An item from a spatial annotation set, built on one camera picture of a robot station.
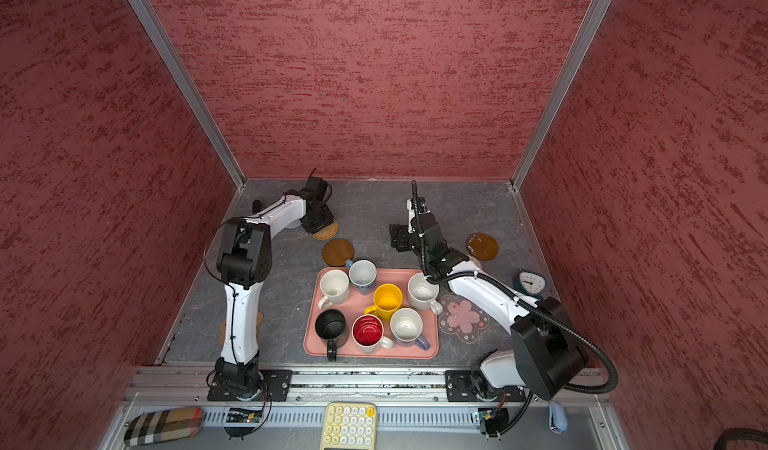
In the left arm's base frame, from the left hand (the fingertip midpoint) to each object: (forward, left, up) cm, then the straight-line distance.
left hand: (327, 228), depth 105 cm
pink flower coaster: (-31, -45, -2) cm, 55 cm away
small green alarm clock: (-22, -66, +4) cm, 70 cm away
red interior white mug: (-36, -17, 0) cm, 40 cm away
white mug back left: (-23, -7, +3) cm, 25 cm away
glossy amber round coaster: (-7, -55, 0) cm, 55 cm away
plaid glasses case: (-58, +28, +2) cm, 64 cm away
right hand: (-12, -25, +16) cm, 32 cm away
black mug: (-35, -7, +2) cm, 36 cm away
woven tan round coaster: (-2, 0, 0) cm, 2 cm away
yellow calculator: (-57, -14, +1) cm, 59 cm away
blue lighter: (+8, +27, +2) cm, 28 cm away
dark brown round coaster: (-9, -4, -2) cm, 10 cm away
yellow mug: (-27, -22, +1) cm, 35 cm away
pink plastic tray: (-29, -13, 0) cm, 31 cm away
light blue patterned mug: (-20, -15, +4) cm, 25 cm away
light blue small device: (-55, -63, +2) cm, 84 cm away
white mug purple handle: (-34, -28, 0) cm, 44 cm away
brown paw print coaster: (-40, +7, +17) cm, 44 cm away
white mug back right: (-24, -34, -1) cm, 41 cm away
